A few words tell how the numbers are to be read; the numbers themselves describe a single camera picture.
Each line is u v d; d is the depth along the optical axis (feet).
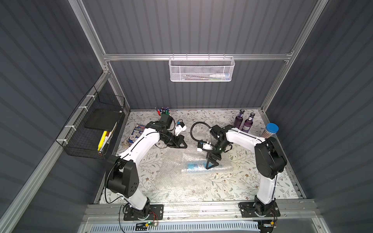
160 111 3.39
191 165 2.73
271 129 2.75
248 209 2.41
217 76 2.94
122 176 1.45
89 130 2.39
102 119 2.50
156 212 2.41
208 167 2.58
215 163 2.47
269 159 1.67
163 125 2.30
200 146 2.59
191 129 2.42
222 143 2.50
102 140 2.32
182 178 2.77
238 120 3.18
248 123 3.16
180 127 2.53
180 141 2.36
